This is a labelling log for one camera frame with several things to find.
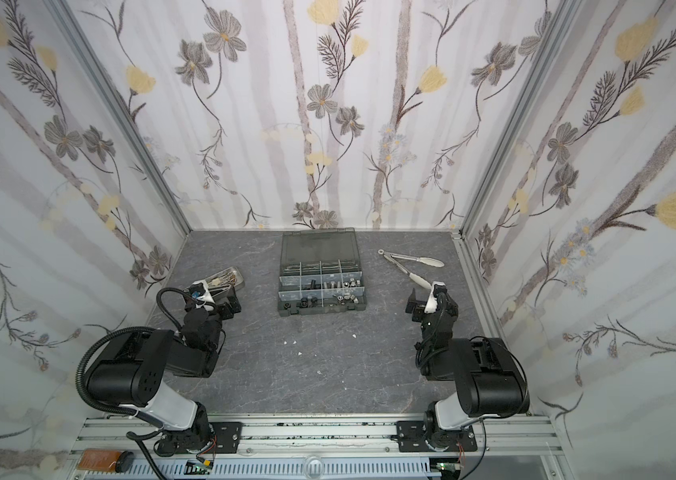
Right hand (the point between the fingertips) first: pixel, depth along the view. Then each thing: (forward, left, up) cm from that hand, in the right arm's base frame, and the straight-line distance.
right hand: (426, 286), depth 88 cm
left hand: (0, +65, -3) cm, 65 cm away
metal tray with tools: (+10, +66, -16) cm, 68 cm away
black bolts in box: (+6, +35, -13) cm, 37 cm away
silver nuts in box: (+7, +22, -12) cm, 26 cm away
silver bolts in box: (+8, +29, -14) cm, 33 cm away
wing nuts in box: (+3, +23, -13) cm, 27 cm away
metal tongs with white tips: (+20, -8, -14) cm, 26 cm away
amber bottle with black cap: (-45, +78, -10) cm, 91 cm away
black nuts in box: (0, +38, -14) cm, 40 cm away
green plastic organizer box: (+11, +33, -11) cm, 37 cm away
